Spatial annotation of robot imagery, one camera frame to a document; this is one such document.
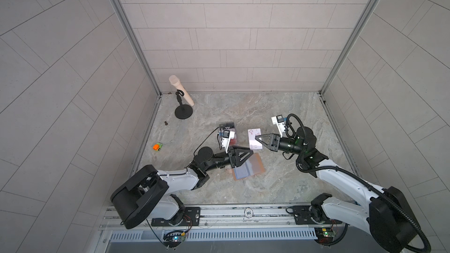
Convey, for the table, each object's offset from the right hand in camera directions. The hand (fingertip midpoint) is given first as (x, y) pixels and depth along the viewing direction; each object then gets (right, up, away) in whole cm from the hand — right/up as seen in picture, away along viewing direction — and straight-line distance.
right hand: (257, 142), depth 71 cm
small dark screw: (-49, +5, +30) cm, 57 cm away
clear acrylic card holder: (-12, +4, +23) cm, 26 cm away
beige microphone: (-39, +28, +16) cm, 51 cm away
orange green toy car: (-49, -6, +18) cm, 52 cm away
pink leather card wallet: (0, -15, +14) cm, 20 cm away
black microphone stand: (-41, +12, +34) cm, 54 cm away
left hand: (-2, -5, -1) cm, 6 cm away
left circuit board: (-32, -35, -6) cm, 48 cm away
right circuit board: (+26, -36, -3) cm, 44 cm away
